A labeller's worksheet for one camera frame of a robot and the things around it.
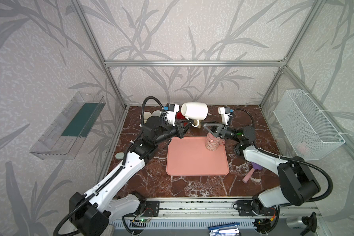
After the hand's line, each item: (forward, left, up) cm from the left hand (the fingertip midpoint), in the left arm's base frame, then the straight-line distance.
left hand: (193, 123), depth 64 cm
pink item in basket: (-4, -56, -14) cm, 58 cm away
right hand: (0, -5, -3) cm, 5 cm away
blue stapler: (-36, -17, -36) cm, 54 cm away
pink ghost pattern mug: (+5, -13, -26) cm, 30 cm away
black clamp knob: (-34, -47, -19) cm, 62 cm away
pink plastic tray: (+2, +1, -37) cm, 37 cm away
